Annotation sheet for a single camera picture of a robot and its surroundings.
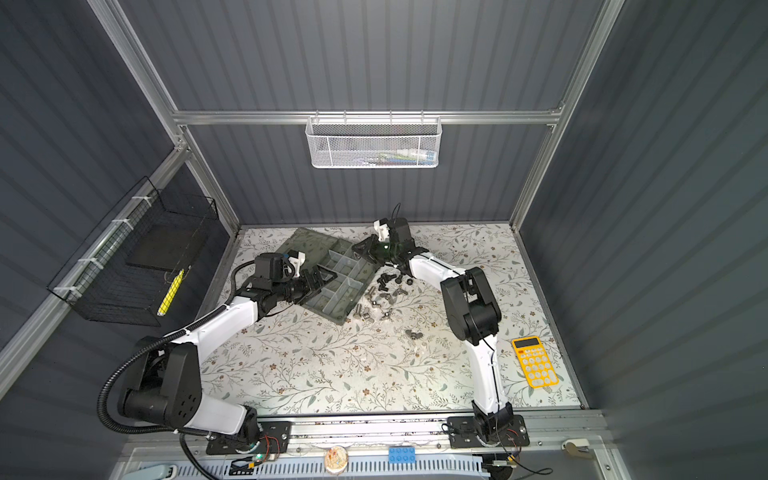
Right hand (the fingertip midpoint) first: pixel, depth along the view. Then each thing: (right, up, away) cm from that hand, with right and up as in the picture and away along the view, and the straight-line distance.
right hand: (354, 251), depth 93 cm
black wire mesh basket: (-53, -5, -21) cm, 58 cm away
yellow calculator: (+53, -32, -9) cm, 63 cm away
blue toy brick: (+14, -48, -24) cm, 56 cm away
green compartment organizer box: (-6, -15, +2) cm, 17 cm away
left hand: (-6, -9, -7) cm, 13 cm away
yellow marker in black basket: (-40, -9, -24) cm, 48 cm away
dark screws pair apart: (+19, -26, -2) cm, 32 cm away
